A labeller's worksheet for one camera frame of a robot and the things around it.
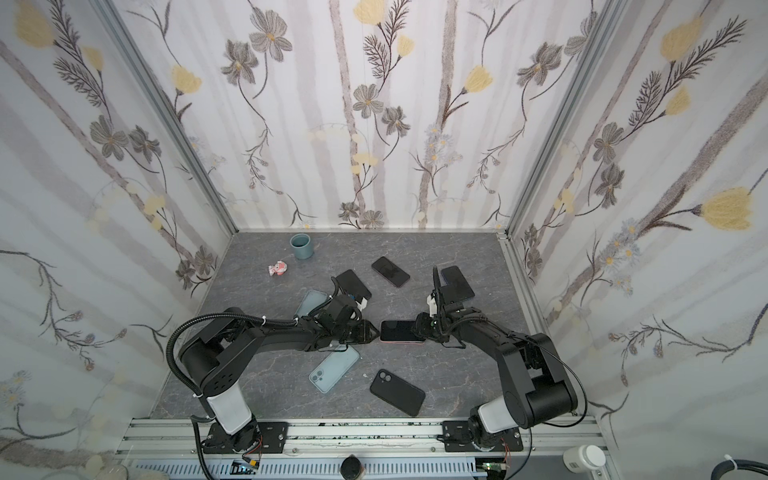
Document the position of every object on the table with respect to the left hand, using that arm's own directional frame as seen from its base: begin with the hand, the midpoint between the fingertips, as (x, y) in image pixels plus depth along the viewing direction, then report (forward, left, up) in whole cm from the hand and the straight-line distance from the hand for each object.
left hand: (374, 328), depth 91 cm
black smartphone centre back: (+25, -6, -4) cm, 26 cm away
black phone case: (-18, -7, -3) cm, 20 cm away
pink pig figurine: (+24, +34, -1) cm, 42 cm away
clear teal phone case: (+13, +22, -5) cm, 26 cm away
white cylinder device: (-36, -46, +8) cm, 59 cm away
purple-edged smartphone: (-1, -7, 0) cm, 7 cm away
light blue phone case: (-11, +12, -4) cm, 17 cm away
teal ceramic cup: (+32, +26, +2) cm, 41 cm away
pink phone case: (-4, -9, -2) cm, 10 cm away
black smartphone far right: (+19, -32, -7) cm, 37 cm away
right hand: (+1, -11, +2) cm, 11 cm away
